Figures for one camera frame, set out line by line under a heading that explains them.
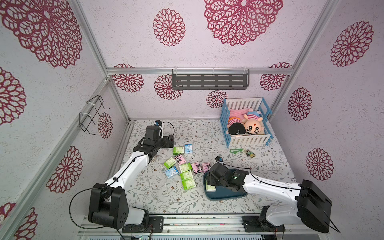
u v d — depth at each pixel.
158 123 0.75
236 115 1.10
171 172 0.90
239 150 1.03
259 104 1.09
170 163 0.94
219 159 0.76
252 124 0.99
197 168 0.91
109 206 0.41
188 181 0.86
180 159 0.95
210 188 0.83
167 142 0.76
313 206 0.41
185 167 0.92
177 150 0.99
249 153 1.00
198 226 0.73
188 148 1.00
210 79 0.93
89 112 0.75
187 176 0.88
